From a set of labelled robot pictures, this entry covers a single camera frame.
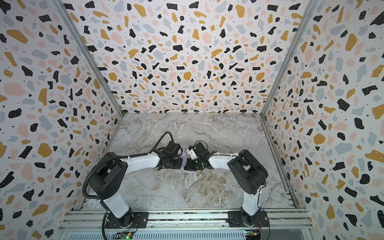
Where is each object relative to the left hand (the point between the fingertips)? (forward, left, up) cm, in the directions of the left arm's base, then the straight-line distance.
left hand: (180, 162), depth 92 cm
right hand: (-3, -1, +2) cm, 4 cm away
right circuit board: (-37, -37, -3) cm, 52 cm away
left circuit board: (-36, +25, -2) cm, 44 cm away
